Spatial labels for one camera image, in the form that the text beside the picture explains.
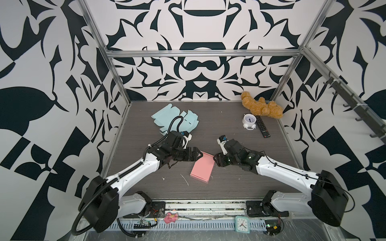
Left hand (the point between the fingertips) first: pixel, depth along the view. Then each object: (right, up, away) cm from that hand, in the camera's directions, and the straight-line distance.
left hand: (195, 154), depth 79 cm
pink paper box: (+4, -9, +5) cm, 11 cm away
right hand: (+11, -1, +5) cm, 12 cm away
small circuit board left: (-25, -32, -6) cm, 41 cm away
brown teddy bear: (+45, +26, +26) cm, 58 cm away
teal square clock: (+21, -29, -10) cm, 37 cm away
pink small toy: (-11, -27, -9) cm, 31 cm away
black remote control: (+47, +11, +26) cm, 54 cm away
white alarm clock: (+37, +16, +26) cm, 48 cm away
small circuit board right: (+36, -32, -8) cm, 49 cm away
